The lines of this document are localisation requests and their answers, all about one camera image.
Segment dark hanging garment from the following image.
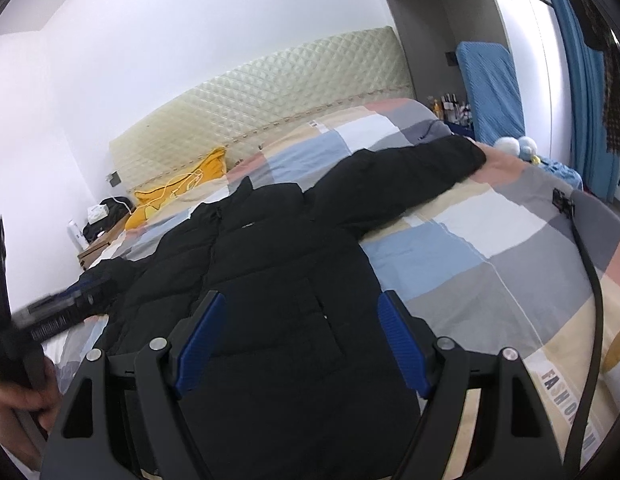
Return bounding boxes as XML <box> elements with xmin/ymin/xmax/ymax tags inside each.
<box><xmin>580</xmin><ymin>0</ymin><xmax>620</xmax><ymax>179</ymax></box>

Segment white plush toy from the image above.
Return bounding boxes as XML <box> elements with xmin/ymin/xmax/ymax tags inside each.
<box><xmin>493</xmin><ymin>136</ymin><xmax>541</xmax><ymax>165</ymax></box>

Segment wooden nightstand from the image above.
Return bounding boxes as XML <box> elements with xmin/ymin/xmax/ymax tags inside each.
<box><xmin>78</xmin><ymin>214</ymin><xmax>130</xmax><ymax>271</ymax></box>

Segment blue folded mattress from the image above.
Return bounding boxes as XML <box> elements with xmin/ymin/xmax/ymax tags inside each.
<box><xmin>455</xmin><ymin>41</ymin><xmax>526</xmax><ymax>145</ymax></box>

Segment blue curtain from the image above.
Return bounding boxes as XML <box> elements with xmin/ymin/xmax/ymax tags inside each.
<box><xmin>549</xmin><ymin>0</ymin><xmax>620</xmax><ymax>202</ymax></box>

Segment bottles on shelf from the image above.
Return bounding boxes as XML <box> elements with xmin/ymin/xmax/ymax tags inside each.
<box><xmin>427</xmin><ymin>93</ymin><xmax>472</xmax><ymax>128</ymax></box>

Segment cream quilted headboard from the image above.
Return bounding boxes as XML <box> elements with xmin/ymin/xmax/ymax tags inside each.
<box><xmin>109</xmin><ymin>27</ymin><xmax>414</xmax><ymax>197</ymax></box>

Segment grey wall socket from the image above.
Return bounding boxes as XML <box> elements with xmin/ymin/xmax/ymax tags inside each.
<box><xmin>108</xmin><ymin>172</ymin><xmax>121</xmax><ymax>186</ymax></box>

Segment black wall socket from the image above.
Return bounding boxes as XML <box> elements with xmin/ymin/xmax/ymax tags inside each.
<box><xmin>445</xmin><ymin>51</ymin><xmax>459</xmax><ymax>66</ymax></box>

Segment patchwork plaid bed quilt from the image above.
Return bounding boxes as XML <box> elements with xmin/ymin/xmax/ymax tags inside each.
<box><xmin>42</xmin><ymin>96</ymin><xmax>620</xmax><ymax>480</ymax></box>

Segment yellow pillow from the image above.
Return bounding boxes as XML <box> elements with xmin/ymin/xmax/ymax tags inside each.
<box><xmin>124</xmin><ymin>146</ymin><xmax>226</xmax><ymax>231</ymax></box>

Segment left hand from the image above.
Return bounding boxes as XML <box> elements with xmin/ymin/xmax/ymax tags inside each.
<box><xmin>0</xmin><ymin>356</ymin><xmax>63</xmax><ymax>470</ymax></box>

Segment black bag on nightstand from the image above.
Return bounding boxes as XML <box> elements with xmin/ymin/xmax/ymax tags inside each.
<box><xmin>82</xmin><ymin>196</ymin><xmax>134</xmax><ymax>243</ymax></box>

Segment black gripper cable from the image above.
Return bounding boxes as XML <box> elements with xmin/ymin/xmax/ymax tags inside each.
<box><xmin>551</xmin><ymin>187</ymin><xmax>607</xmax><ymax>474</ymax></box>

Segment white bottle on nightstand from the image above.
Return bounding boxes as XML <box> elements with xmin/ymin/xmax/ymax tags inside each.
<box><xmin>67</xmin><ymin>220</ymin><xmax>89</xmax><ymax>252</ymax></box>

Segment black puffer jacket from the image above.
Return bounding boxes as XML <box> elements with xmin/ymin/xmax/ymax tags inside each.
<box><xmin>90</xmin><ymin>136</ymin><xmax>485</xmax><ymax>479</ymax></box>

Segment white tissue box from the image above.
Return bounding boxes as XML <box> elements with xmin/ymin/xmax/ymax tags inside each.
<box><xmin>86</xmin><ymin>204</ymin><xmax>109</xmax><ymax>224</ymax></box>

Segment white charging cable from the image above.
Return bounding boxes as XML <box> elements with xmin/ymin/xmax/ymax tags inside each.
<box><xmin>109</xmin><ymin>171</ymin><xmax>204</xmax><ymax>212</ymax></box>

